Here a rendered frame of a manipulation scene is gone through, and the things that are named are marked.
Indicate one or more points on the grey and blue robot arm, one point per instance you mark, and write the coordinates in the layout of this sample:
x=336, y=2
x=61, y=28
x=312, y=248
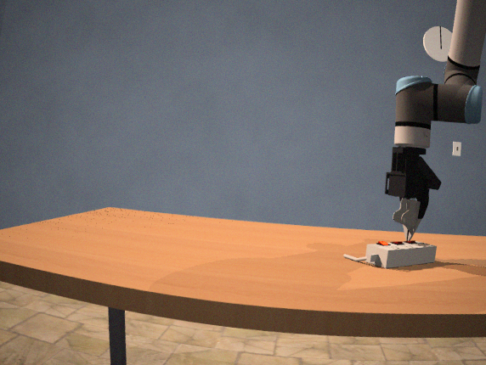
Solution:
x=419, y=101

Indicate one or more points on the beige power strip panel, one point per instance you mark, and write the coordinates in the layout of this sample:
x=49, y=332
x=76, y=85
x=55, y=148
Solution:
x=399, y=254

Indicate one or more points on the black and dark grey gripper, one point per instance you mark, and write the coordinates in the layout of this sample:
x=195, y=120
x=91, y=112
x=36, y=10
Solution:
x=408, y=187

